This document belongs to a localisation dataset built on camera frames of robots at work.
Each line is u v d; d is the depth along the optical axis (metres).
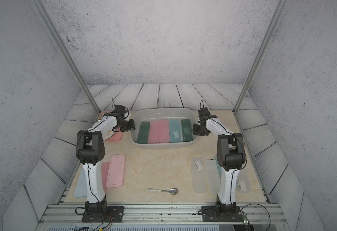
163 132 1.05
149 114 1.16
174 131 1.05
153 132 1.05
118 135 1.05
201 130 0.86
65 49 0.85
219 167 0.87
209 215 0.72
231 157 0.54
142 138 1.01
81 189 0.83
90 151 0.58
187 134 1.04
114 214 0.73
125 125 0.91
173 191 0.79
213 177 0.84
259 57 0.88
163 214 0.74
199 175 0.86
